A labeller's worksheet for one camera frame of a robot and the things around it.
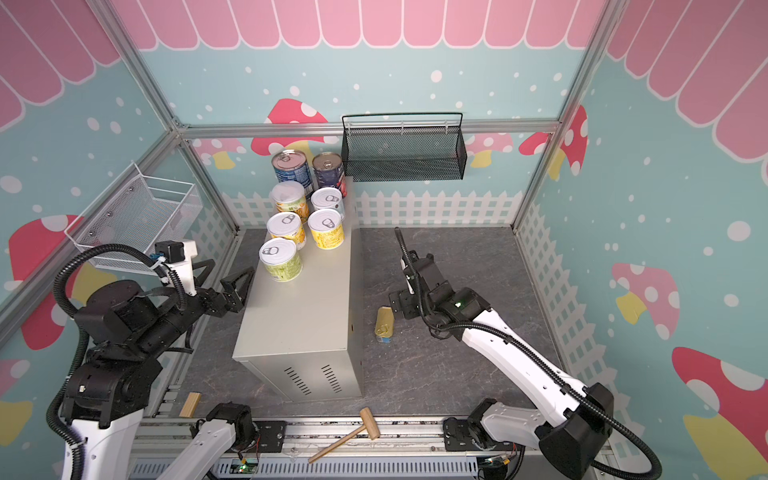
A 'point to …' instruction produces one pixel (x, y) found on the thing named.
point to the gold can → (384, 324)
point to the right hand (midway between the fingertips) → (407, 295)
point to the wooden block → (191, 405)
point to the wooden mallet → (370, 425)
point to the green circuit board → (238, 467)
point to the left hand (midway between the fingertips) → (235, 273)
